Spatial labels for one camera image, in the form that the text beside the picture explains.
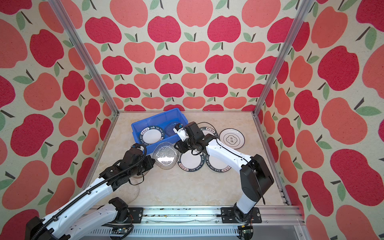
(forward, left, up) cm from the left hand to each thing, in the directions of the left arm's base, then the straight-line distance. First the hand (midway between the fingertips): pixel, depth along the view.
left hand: (158, 161), depth 79 cm
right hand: (+10, -11, +2) cm, 15 cm away
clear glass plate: (+32, -1, -12) cm, 34 cm away
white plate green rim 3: (+27, +11, -12) cm, 31 cm away
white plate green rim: (+6, -17, -14) cm, 22 cm away
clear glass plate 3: (-12, +18, -14) cm, 26 cm away
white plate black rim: (+24, -47, -13) cm, 54 cm away
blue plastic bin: (+39, +5, -10) cm, 40 cm away
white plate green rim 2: (+4, -33, -12) cm, 35 cm away
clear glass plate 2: (+4, -4, -1) cm, 6 cm away
